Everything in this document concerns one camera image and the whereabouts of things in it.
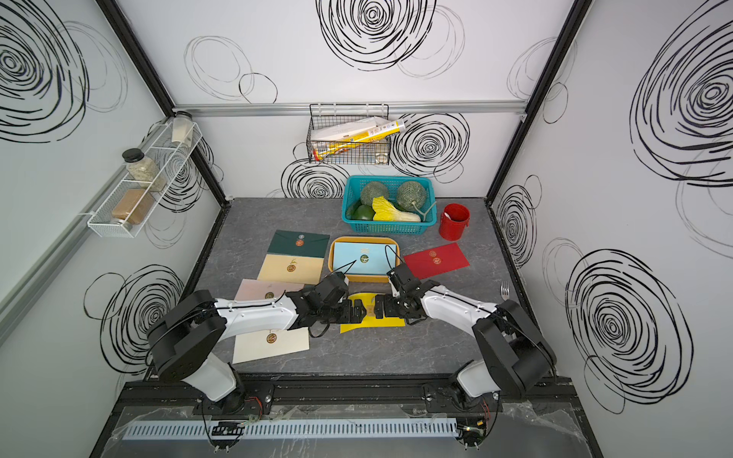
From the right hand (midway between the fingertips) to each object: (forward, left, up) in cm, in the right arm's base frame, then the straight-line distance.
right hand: (387, 312), depth 88 cm
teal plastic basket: (+50, +14, +6) cm, 52 cm away
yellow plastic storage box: (+25, +7, +4) cm, 26 cm away
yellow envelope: (-4, +5, +3) cm, 7 cm away
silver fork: (+9, -39, -2) cm, 40 cm away
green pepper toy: (+35, +10, +7) cm, 38 cm away
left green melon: (+45, +6, +10) cm, 46 cm away
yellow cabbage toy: (+35, +1, +8) cm, 36 cm away
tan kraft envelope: (+15, +33, -1) cm, 37 cm away
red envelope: (+20, -18, -2) cm, 27 cm away
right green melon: (+43, -9, +9) cm, 45 cm away
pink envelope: (+7, +41, 0) cm, 41 cm away
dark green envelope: (+26, +33, 0) cm, 42 cm away
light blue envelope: (+18, +8, +3) cm, 20 cm away
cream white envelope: (-10, +35, -1) cm, 36 cm away
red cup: (+31, -24, +8) cm, 40 cm away
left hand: (-2, +9, +1) cm, 9 cm away
